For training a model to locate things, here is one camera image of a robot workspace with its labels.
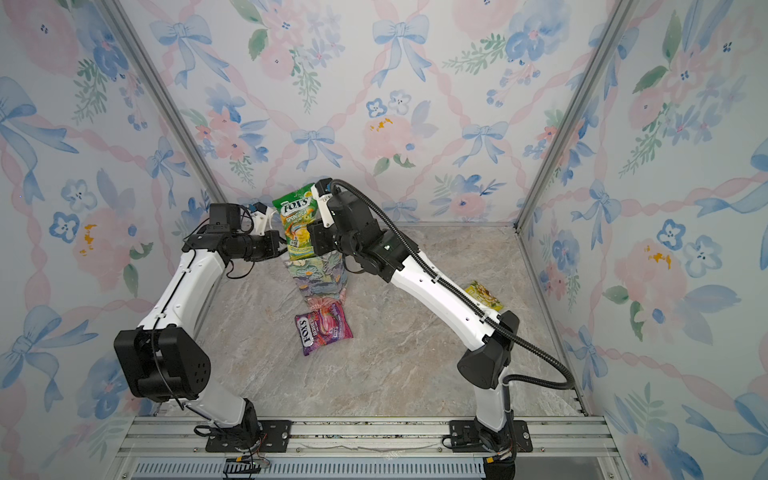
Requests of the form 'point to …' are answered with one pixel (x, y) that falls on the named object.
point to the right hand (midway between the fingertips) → (310, 223)
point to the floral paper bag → (321, 278)
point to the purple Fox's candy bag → (322, 327)
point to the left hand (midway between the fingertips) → (291, 242)
